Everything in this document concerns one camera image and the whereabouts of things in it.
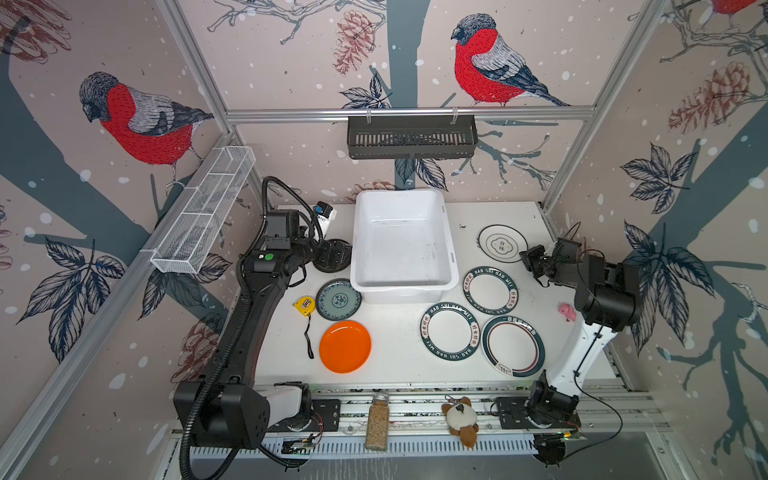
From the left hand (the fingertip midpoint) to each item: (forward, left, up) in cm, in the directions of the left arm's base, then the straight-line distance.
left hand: (334, 239), depth 76 cm
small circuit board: (-42, +9, -29) cm, 52 cm away
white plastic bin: (+17, -20, -26) cm, 37 cm away
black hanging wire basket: (+45, -23, +2) cm, 50 cm away
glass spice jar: (-39, -12, -23) cm, 46 cm away
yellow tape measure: (-6, +12, -26) cm, 29 cm away
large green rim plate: (-14, -32, -28) cm, 45 cm away
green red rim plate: (-19, -50, -28) cm, 61 cm away
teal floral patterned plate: (-3, +2, -28) cm, 28 cm away
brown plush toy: (-37, -32, -25) cm, 55 cm away
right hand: (+13, -62, -25) cm, 68 cm away
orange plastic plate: (-18, -1, -27) cm, 33 cm away
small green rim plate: (+1, -49, -30) cm, 57 cm away
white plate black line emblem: (+19, -57, -27) cm, 66 cm away
